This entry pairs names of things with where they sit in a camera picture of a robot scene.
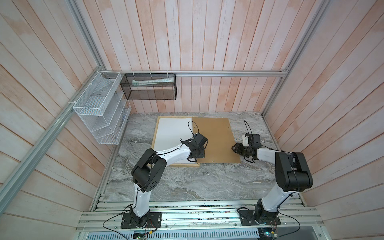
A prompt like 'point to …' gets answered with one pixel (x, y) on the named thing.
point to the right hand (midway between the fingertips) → (234, 147)
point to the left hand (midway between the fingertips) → (200, 155)
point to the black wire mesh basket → (149, 86)
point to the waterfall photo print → (169, 132)
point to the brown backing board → (218, 132)
